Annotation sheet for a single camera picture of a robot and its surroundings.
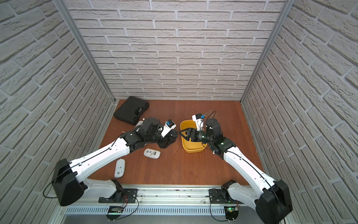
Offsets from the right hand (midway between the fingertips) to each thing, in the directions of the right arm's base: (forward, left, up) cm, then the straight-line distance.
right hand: (184, 132), depth 73 cm
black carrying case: (+35, +40, -17) cm, 56 cm away
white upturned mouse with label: (-2, +20, -20) cm, 29 cm away
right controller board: (-35, -22, -24) cm, 48 cm away
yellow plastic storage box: (+1, -4, -20) cm, 20 cm away
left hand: (+1, +6, -3) cm, 7 cm away
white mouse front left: (-10, +39, -20) cm, 45 cm away
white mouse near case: (+23, +33, -21) cm, 45 cm away
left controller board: (-31, +39, -23) cm, 55 cm away
